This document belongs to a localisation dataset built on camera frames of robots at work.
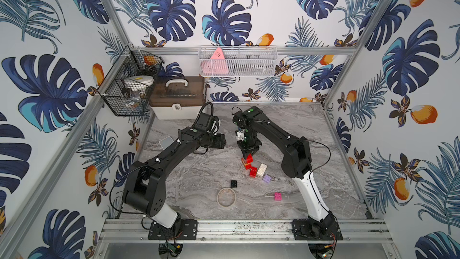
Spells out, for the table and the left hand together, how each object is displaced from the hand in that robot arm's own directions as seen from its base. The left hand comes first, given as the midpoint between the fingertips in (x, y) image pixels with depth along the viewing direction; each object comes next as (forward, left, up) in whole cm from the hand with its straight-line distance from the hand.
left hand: (221, 139), depth 86 cm
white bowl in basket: (+14, +37, +21) cm, 45 cm away
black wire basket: (+20, +52, +10) cm, 56 cm away
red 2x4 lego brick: (-7, -14, -13) cm, 20 cm away
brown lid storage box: (+24, +27, +3) cm, 36 cm away
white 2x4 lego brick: (-9, -21, -13) cm, 26 cm away
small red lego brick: (-6, -14, -6) cm, 17 cm away
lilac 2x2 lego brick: (-12, -23, -13) cm, 29 cm away
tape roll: (-22, -4, -15) cm, 27 cm away
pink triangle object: (+31, +5, +21) cm, 37 cm away
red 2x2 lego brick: (-10, -17, -14) cm, 23 cm away
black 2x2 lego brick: (-17, -7, -13) cm, 22 cm away
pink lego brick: (-21, -28, -12) cm, 37 cm away
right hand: (-4, -13, -8) cm, 16 cm away
